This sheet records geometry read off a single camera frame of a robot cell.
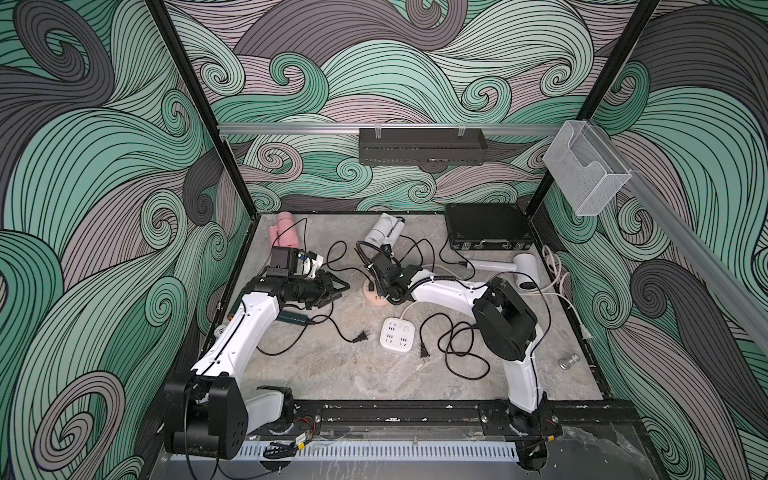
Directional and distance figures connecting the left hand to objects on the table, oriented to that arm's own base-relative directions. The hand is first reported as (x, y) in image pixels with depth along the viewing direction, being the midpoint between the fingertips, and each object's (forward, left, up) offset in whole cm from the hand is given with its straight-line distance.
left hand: (344, 287), depth 78 cm
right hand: (+10, -11, -13) cm, 19 cm away
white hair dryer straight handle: (+18, -54, -16) cm, 59 cm away
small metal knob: (-14, -61, -16) cm, 65 cm away
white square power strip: (-6, -15, -16) cm, 22 cm away
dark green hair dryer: (-2, +16, -15) cm, 22 cm away
